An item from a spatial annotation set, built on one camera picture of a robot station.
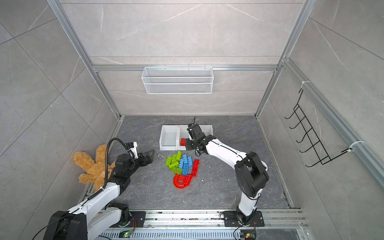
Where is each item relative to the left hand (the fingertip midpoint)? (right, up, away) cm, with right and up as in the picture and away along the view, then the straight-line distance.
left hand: (148, 148), depth 85 cm
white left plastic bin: (+9, +5, +20) cm, 22 cm away
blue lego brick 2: (+24, -9, +7) cm, 27 cm away
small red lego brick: (+19, +2, +17) cm, 26 cm away
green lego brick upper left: (+10, -9, +8) cm, 16 cm away
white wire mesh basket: (+16, +45, +16) cm, 50 cm away
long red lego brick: (+27, -13, +5) cm, 31 cm away
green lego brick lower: (+16, -13, +3) cm, 21 cm away
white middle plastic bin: (+19, +8, +22) cm, 30 cm away
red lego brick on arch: (+23, -18, -1) cm, 29 cm away
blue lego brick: (+21, -13, +5) cm, 26 cm away
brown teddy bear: (-27, -12, -3) cm, 30 cm away
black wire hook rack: (+83, +2, -21) cm, 85 cm away
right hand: (+23, +3, +5) cm, 24 cm away
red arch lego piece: (+18, -19, 0) cm, 27 cm away
